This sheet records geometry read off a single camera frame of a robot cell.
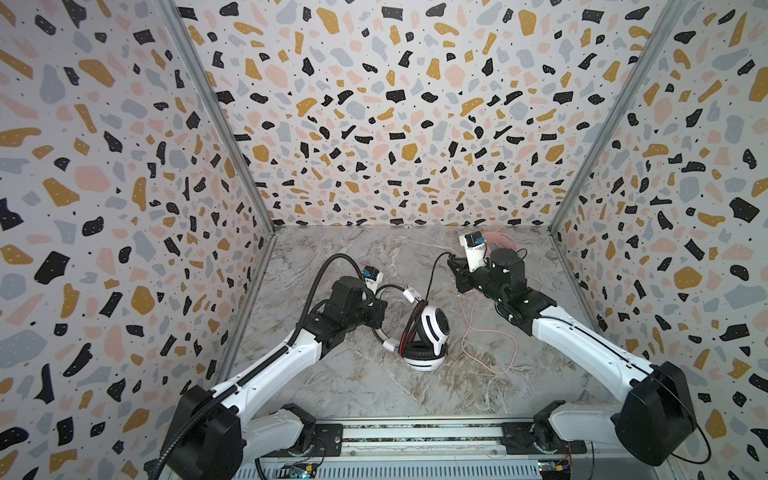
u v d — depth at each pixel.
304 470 0.70
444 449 0.73
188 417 0.40
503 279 0.59
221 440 0.38
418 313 0.69
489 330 0.92
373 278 0.72
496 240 1.16
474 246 0.67
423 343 0.69
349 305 0.63
